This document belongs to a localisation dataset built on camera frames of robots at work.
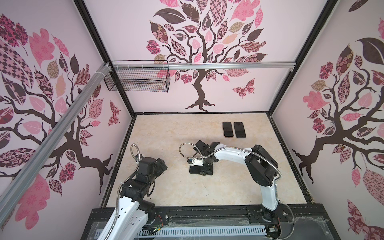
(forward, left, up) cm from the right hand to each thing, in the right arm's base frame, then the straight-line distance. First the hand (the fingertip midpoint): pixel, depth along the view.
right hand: (204, 164), depth 92 cm
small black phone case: (-6, +6, +7) cm, 11 cm away
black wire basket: (+68, +53, +18) cm, 88 cm away
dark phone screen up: (+28, -28, 0) cm, 40 cm away
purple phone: (+29, -19, 0) cm, 35 cm away
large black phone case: (+28, -28, 0) cm, 40 cm away
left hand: (-7, +25, +12) cm, 29 cm away
